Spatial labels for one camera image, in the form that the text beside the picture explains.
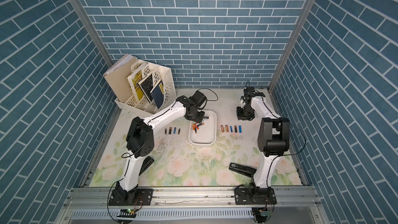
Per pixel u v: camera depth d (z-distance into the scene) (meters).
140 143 0.54
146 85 0.99
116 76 0.89
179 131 0.97
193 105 0.69
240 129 0.99
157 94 0.97
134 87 0.95
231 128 0.99
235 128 0.99
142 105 1.06
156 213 0.77
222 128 0.99
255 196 0.67
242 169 0.79
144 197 0.73
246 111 0.82
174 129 0.99
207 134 0.96
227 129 0.99
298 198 0.73
